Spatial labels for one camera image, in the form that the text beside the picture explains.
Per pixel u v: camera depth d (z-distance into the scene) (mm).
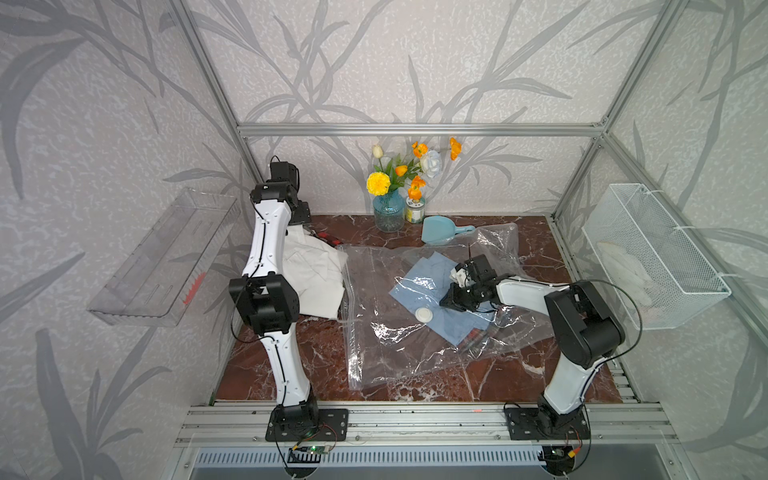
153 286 640
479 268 786
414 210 1150
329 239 1072
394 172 988
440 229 1167
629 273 770
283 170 707
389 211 1113
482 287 744
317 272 906
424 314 890
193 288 630
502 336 866
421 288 937
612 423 752
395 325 875
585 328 491
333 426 732
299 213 844
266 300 527
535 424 722
